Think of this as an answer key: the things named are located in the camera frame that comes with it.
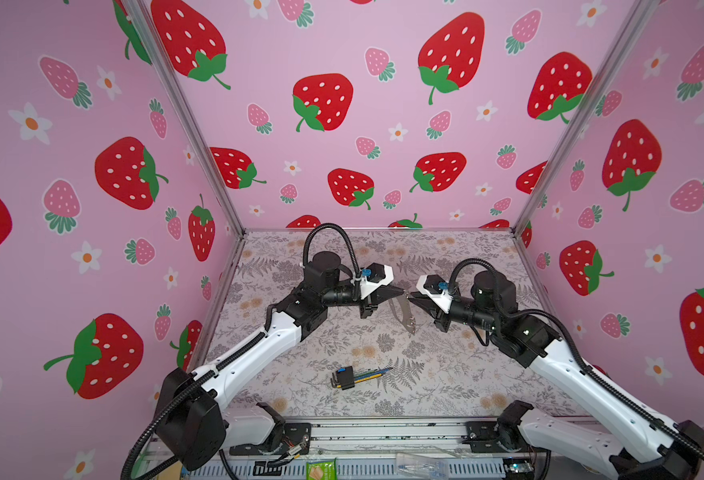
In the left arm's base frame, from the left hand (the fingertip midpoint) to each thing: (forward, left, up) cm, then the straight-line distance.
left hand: (400, 289), depth 67 cm
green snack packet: (-32, +18, -29) cm, 47 cm away
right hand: (0, -3, -2) cm, 4 cm away
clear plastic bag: (-31, -4, -30) cm, 43 cm away
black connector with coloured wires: (-10, +14, -30) cm, 35 cm away
